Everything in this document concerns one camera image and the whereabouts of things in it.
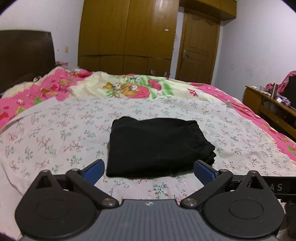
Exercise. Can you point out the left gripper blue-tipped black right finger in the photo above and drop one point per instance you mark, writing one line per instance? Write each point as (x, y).
(248, 211)

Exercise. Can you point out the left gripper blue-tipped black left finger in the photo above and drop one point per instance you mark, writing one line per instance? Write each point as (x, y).
(56, 207)

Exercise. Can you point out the black pants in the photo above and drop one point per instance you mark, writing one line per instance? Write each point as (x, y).
(156, 147)

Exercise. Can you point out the wooden side desk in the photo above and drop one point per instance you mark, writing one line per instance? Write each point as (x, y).
(280, 117)

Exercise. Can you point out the pink cartoon quilt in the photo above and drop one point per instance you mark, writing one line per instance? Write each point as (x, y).
(61, 84)

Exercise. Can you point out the dark wooden headboard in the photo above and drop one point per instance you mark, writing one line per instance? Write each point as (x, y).
(25, 54)

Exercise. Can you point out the brown wooden door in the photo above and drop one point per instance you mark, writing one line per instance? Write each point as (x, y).
(198, 47)

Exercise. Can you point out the brown wooden wardrobe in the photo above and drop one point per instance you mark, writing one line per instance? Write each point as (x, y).
(123, 37)

